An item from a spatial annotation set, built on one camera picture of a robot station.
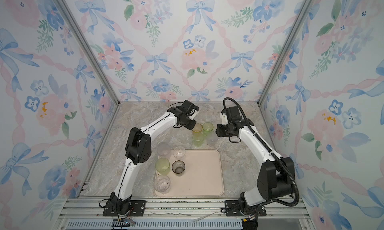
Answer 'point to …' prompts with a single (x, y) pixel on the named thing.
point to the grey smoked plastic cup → (178, 167)
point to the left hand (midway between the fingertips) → (194, 123)
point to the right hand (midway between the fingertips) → (219, 130)
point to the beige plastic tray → (203, 175)
